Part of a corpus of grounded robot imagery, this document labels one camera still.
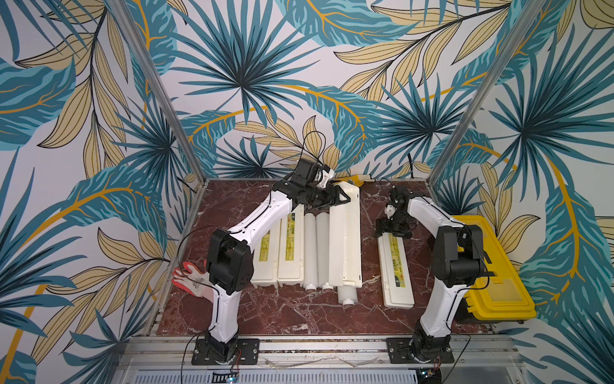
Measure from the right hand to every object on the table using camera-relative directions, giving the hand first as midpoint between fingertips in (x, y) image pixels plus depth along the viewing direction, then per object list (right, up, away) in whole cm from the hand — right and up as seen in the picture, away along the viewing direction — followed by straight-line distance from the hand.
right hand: (389, 235), depth 96 cm
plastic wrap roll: (-31, -6, -5) cm, 32 cm away
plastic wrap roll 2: (-27, -5, -6) cm, 28 cm away
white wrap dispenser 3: (-3, -13, -16) cm, 21 cm away
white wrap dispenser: (-47, -7, -12) cm, 49 cm away
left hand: (-20, +12, -15) cm, 28 cm away
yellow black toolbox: (+24, -15, -26) cm, 38 cm away
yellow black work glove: (-7, +24, +22) cm, 33 cm away
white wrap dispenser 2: (-38, -4, -9) cm, 40 cm away
